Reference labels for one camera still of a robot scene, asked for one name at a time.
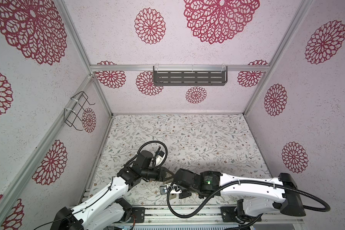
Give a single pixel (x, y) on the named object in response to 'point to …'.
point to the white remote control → (167, 175)
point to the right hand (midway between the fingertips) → (171, 180)
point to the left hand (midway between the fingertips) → (173, 178)
